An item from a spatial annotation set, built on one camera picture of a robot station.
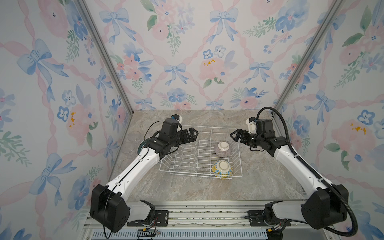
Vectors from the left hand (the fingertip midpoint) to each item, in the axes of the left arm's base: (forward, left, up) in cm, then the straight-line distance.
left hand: (192, 132), depth 77 cm
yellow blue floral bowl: (-12, -17, -18) cm, 28 cm away
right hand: (+2, -24, -5) cm, 25 cm away
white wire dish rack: (-2, -3, -22) cm, 22 cm away
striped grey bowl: (+1, -19, -18) cm, 26 cm away
